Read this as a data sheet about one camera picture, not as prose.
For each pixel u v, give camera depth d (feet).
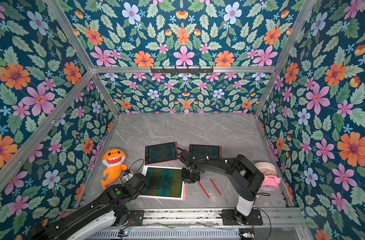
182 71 3.06
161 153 3.22
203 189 2.74
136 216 2.41
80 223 1.57
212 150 3.26
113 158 2.83
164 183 2.77
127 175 2.46
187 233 2.31
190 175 2.43
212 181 2.82
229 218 2.37
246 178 1.53
